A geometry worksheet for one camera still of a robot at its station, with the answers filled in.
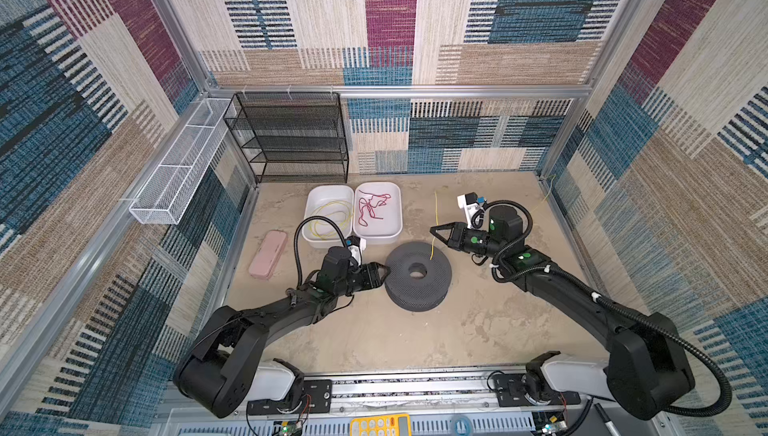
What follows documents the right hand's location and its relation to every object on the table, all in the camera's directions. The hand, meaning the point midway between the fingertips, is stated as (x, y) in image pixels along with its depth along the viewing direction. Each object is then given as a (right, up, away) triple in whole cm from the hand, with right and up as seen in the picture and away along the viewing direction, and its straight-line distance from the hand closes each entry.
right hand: (431, 234), depth 78 cm
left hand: (-11, -10, +7) cm, 17 cm away
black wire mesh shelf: (-45, +32, +31) cm, 63 cm away
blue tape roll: (+6, -43, -8) cm, 44 cm away
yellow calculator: (-11, -42, -9) cm, 45 cm away
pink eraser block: (-49, -8, +19) cm, 53 cm away
